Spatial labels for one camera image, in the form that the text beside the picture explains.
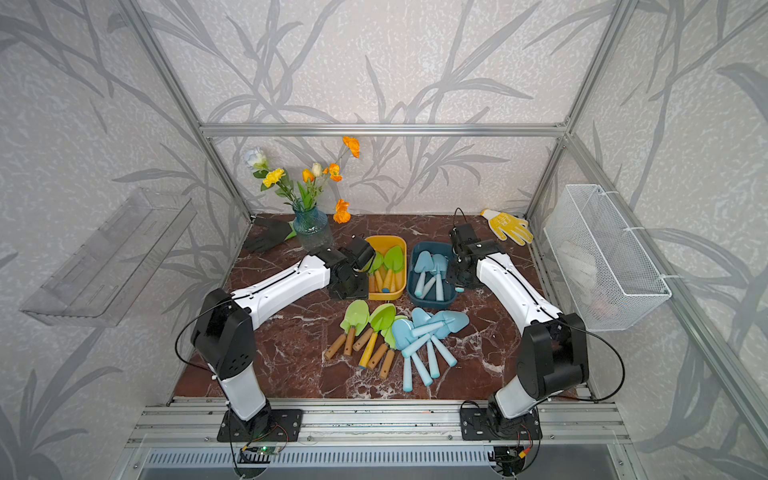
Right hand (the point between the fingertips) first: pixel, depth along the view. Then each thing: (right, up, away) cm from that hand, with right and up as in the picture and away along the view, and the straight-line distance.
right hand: (456, 277), depth 87 cm
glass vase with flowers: (-48, +16, +15) cm, 53 cm away
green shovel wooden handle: (-20, -21, -3) cm, 30 cm away
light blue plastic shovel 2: (-10, -13, +3) cm, 17 cm away
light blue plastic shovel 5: (-7, -4, +11) cm, 14 cm away
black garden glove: (-70, +14, +28) cm, 76 cm away
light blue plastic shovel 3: (-8, +3, +17) cm, 19 cm away
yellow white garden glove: (+25, +17, +31) cm, 44 cm away
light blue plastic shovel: (-16, -18, -1) cm, 24 cm away
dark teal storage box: (-12, +7, +15) cm, 20 cm away
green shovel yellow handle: (-22, -13, +3) cm, 26 cm away
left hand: (-28, -5, 0) cm, 29 cm away
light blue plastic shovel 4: (-3, +1, +15) cm, 15 cm away
